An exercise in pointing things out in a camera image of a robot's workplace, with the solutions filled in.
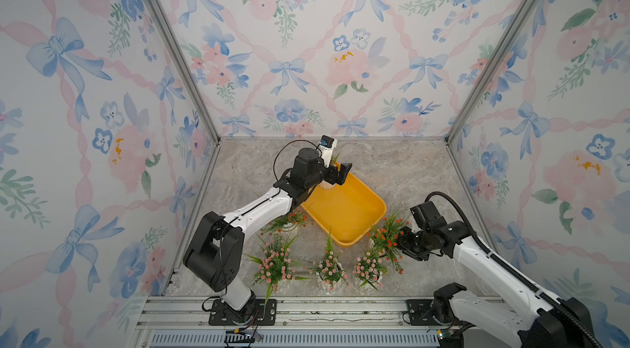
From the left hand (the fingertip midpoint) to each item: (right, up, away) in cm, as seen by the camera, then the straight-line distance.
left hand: (341, 158), depth 82 cm
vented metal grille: (-37, -52, -12) cm, 65 cm away
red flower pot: (-19, -24, +3) cm, 30 cm away
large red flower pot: (+13, -25, -8) cm, 29 cm away
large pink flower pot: (-20, -30, -15) cm, 38 cm away
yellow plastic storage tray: (+3, -21, +17) cm, 28 cm away
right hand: (+17, -25, 0) cm, 30 cm away
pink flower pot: (-5, -31, -15) cm, 35 cm away
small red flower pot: (-5, -9, -5) cm, 11 cm away
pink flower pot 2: (+6, -32, -14) cm, 35 cm away
